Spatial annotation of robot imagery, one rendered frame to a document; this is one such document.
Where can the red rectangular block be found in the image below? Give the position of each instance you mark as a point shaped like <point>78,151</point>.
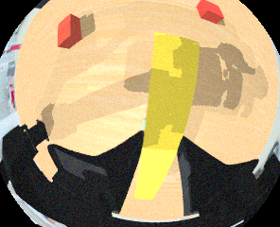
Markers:
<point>69,31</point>

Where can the yellow bar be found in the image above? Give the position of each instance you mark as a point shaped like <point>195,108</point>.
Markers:
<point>172,84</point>

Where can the small red block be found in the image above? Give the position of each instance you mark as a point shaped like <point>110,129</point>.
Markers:
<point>209,11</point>

